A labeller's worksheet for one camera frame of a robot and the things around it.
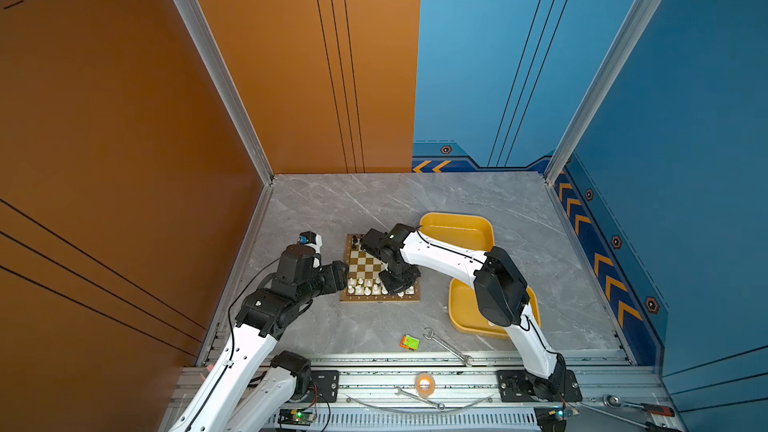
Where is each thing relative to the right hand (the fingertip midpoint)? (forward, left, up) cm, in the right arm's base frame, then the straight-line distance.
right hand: (395, 291), depth 86 cm
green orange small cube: (-14, -4, -1) cm, 14 cm away
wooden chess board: (+4, +9, -1) cm, 10 cm away
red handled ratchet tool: (-27, -51, -2) cm, 58 cm away
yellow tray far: (+23, -24, -2) cm, 33 cm away
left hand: (0, +14, +15) cm, 21 cm away
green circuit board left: (-30, +24, -5) cm, 39 cm away
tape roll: (-23, -8, -6) cm, 25 cm away
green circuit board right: (-30, -37, -5) cm, 48 cm away
